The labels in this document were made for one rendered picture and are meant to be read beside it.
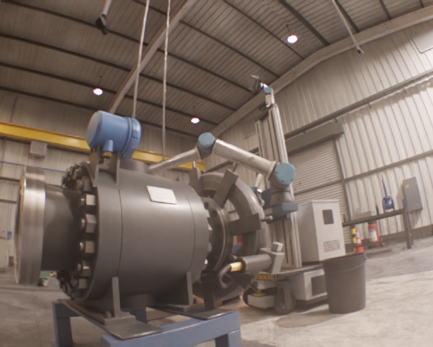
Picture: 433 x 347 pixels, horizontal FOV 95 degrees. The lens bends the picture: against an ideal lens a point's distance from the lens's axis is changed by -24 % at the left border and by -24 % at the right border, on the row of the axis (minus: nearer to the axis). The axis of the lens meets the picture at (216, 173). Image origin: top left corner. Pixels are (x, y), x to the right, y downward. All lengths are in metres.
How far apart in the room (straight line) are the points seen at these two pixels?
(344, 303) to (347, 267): 0.24
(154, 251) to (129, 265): 0.11
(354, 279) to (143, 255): 1.29
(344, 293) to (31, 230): 1.66
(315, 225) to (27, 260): 1.91
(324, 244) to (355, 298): 0.61
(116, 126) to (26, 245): 0.52
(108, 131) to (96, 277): 0.51
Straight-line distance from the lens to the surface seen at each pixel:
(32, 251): 0.90
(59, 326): 1.49
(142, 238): 0.94
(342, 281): 1.76
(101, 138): 0.97
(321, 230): 2.18
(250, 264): 1.11
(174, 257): 1.04
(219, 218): 1.34
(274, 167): 1.81
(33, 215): 0.88
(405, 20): 11.58
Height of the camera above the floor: 0.49
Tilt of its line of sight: 18 degrees up
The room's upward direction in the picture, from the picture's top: 4 degrees counter-clockwise
